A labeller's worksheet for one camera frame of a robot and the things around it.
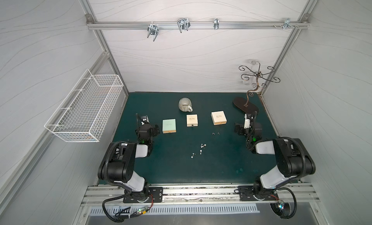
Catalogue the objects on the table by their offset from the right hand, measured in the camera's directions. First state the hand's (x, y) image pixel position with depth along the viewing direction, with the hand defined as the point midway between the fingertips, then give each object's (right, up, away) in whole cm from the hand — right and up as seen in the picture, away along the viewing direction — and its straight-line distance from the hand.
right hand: (244, 122), depth 95 cm
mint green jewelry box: (-51, -3, +2) cm, 51 cm away
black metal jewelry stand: (+8, +11, +15) cm, 21 cm away
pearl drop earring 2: (-30, -17, -7) cm, 35 cm away
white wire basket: (-89, +6, -27) cm, 93 cm away
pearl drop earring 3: (-34, -19, -7) cm, 40 cm away
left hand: (-64, -2, -2) cm, 64 cm away
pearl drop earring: (-29, -15, -5) cm, 33 cm away
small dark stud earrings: (-20, -8, +1) cm, 22 cm away
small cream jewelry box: (-35, +1, +6) cm, 35 cm away
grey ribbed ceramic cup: (-40, +11, +12) cm, 43 cm away
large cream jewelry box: (-16, +2, +6) cm, 17 cm away
